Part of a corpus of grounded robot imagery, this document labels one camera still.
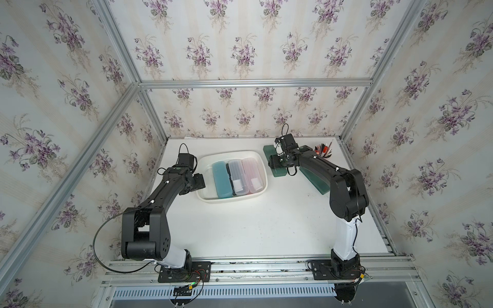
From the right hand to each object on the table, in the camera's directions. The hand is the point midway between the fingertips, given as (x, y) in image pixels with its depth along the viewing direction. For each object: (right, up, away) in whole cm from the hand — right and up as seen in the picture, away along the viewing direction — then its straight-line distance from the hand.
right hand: (277, 162), depth 98 cm
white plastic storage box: (-35, -16, -2) cm, 39 cm away
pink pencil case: (-12, -6, +1) cm, 14 cm away
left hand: (-39, -11, -8) cm, 42 cm away
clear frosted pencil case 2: (-20, -8, +1) cm, 21 cm away
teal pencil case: (-29, -8, +2) cm, 30 cm away
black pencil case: (-23, -10, -2) cm, 25 cm away
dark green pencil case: (+1, -4, -8) cm, 9 cm away
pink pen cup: (+25, +6, +2) cm, 26 cm away
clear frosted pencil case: (-12, -7, +1) cm, 14 cm away
